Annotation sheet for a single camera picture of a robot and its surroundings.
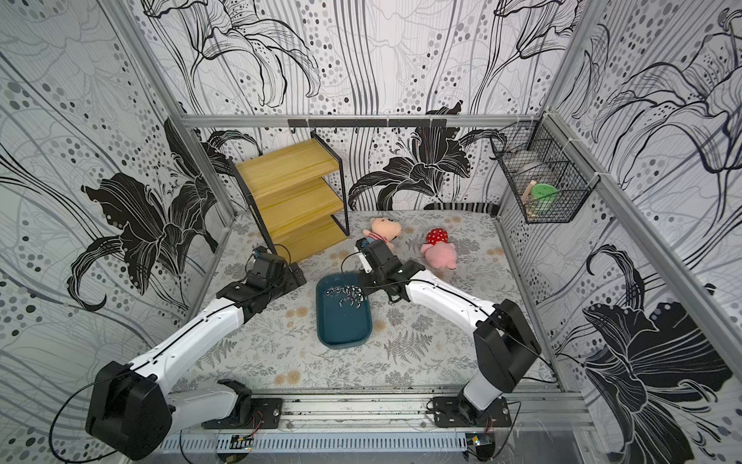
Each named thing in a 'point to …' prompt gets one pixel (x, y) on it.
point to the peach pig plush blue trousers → (371, 237)
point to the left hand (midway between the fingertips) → (296, 282)
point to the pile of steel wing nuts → (352, 294)
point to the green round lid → (544, 192)
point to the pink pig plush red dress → (439, 250)
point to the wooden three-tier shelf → (297, 193)
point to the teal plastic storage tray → (344, 311)
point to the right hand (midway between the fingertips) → (366, 273)
